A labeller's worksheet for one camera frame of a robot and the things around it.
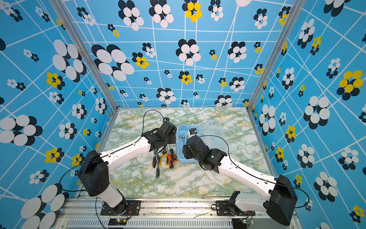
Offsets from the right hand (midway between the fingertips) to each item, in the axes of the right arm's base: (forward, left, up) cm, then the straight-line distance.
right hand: (188, 146), depth 79 cm
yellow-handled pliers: (+4, +16, -16) cm, 23 cm away
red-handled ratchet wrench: (+17, +4, -14) cm, 22 cm away
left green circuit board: (-33, +36, -19) cm, 53 cm away
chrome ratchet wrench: (0, +20, -15) cm, 25 cm away
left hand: (+9, +9, -3) cm, 13 cm away
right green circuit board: (-33, -26, -18) cm, 46 cm away
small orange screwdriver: (-3, +21, -15) cm, 26 cm away
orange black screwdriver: (0, +11, -15) cm, 18 cm away
